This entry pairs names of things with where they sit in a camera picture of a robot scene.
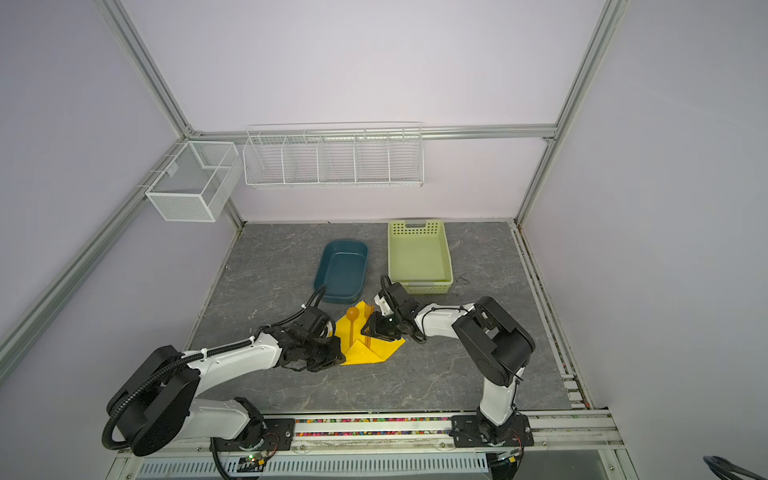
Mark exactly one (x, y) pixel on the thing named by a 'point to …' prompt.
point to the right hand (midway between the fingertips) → (365, 335)
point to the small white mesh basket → (190, 186)
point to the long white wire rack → (334, 154)
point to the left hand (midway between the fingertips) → (345, 362)
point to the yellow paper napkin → (359, 353)
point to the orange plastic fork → (367, 312)
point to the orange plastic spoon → (352, 314)
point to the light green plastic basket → (418, 257)
